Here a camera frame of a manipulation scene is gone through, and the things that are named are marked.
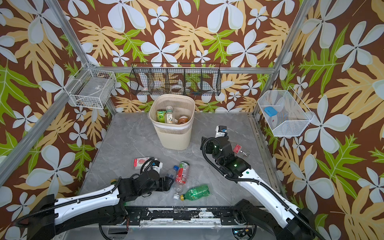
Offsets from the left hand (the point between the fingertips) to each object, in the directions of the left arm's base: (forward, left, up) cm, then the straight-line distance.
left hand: (170, 179), depth 79 cm
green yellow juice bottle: (+33, +7, +15) cm, 37 cm away
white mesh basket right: (+31, -65, +19) cm, 75 cm away
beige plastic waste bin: (+21, +2, +10) cm, 23 cm away
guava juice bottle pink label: (+11, +21, -3) cm, 24 cm away
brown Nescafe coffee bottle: (+35, -5, +10) cm, 36 cm away
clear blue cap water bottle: (+6, 0, -5) cm, 7 cm away
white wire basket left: (+45, +49, +26) cm, 71 cm away
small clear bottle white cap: (-3, -4, -5) cm, 7 cm away
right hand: (+16, -20, +16) cm, 30 cm away
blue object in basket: (+34, -58, +18) cm, 70 cm away
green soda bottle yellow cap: (-6, -14, -2) cm, 15 cm away
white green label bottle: (+29, +1, +19) cm, 34 cm away
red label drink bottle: (+4, -6, -2) cm, 8 cm away
